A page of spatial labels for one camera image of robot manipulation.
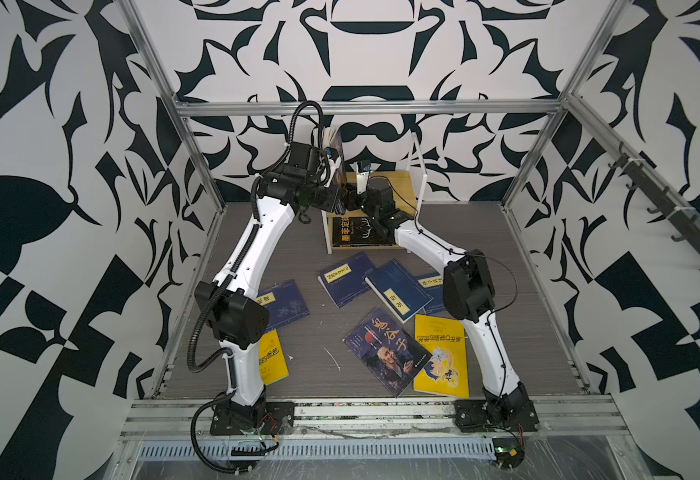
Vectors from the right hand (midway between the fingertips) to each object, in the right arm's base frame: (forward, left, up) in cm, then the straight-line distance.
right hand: (346, 180), depth 93 cm
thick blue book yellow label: (-26, -16, -23) cm, 38 cm away
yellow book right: (-50, -25, -23) cm, 61 cm away
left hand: (-12, +3, +8) cm, 14 cm away
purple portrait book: (-44, -10, -23) cm, 51 cm away
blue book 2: (-29, +20, -23) cm, 42 cm away
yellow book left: (-46, +21, -24) cm, 56 cm away
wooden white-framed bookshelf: (+5, -19, -10) cm, 22 cm away
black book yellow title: (-4, -3, -20) cm, 20 cm away
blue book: (-21, +1, -23) cm, 32 cm away
